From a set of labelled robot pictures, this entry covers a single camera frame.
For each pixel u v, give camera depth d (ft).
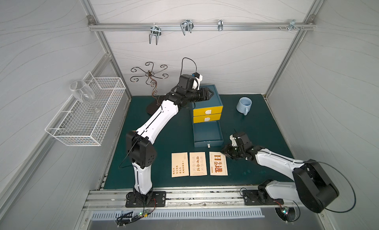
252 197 2.41
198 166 2.76
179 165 2.76
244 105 3.53
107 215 2.30
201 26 2.63
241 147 2.26
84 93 2.16
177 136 3.36
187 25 2.49
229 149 2.57
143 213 2.21
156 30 2.57
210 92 2.47
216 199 2.46
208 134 3.14
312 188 1.38
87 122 2.22
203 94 2.26
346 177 1.33
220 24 2.57
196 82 2.13
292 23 2.51
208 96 2.36
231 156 2.56
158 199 2.41
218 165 2.81
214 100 3.03
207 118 3.01
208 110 2.82
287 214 2.35
